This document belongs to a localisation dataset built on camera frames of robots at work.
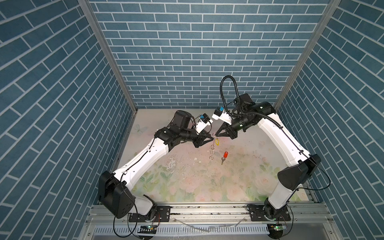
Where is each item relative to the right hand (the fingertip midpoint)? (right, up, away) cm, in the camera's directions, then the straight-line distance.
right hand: (216, 132), depth 72 cm
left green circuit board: (-33, -48, 0) cm, 58 cm away
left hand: (-2, -2, 0) cm, 4 cm away
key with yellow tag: (+1, -5, 0) cm, 5 cm away
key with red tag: (+9, -17, +24) cm, 31 cm away
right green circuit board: (+30, -46, -1) cm, 55 cm away
